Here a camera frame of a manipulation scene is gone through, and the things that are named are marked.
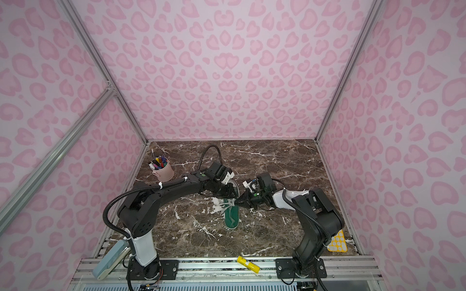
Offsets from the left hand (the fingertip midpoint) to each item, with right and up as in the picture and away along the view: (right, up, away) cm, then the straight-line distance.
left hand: (237, 193), depth 87 cm
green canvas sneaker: (-4, -8, -1) cm, 9 cm away
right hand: (-1, -3, -4) cm, 5 cm away
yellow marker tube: (+6, -26, -14) cm, 30 cm away
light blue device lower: (-51, -24, -14) cm, 58 cm away
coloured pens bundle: (-41, +15, +8) cm, 44 cm away
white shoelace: (-9, -7, +5) cm, 12 cm away
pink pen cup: (-39, +8, +8) cm, 41 cm away
